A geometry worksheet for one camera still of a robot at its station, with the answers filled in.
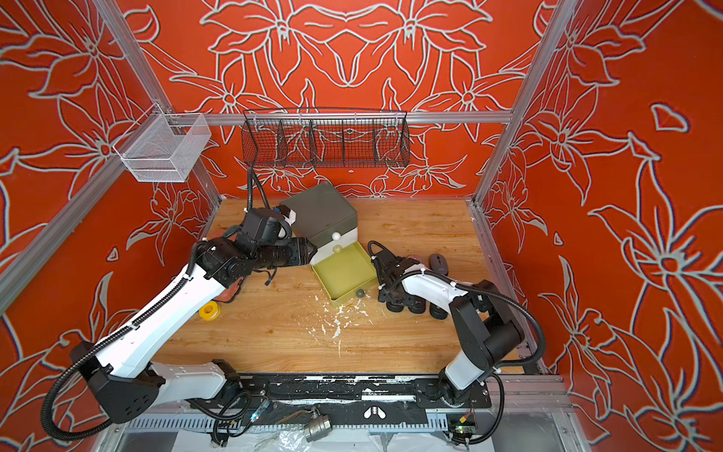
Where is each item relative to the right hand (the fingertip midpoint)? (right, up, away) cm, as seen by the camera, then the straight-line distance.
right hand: (392, 295), depth 89 cm
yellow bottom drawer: (-16, +6, +8) cm, 18 cm away
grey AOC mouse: (+8, -2, -4) cm, 9 cm away
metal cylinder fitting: (-20, -25, -24) cm, 40 cm away
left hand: (-23, +17, -18) cm, 34 cm away
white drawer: (-17, +18, -4) cm, 26 cm away
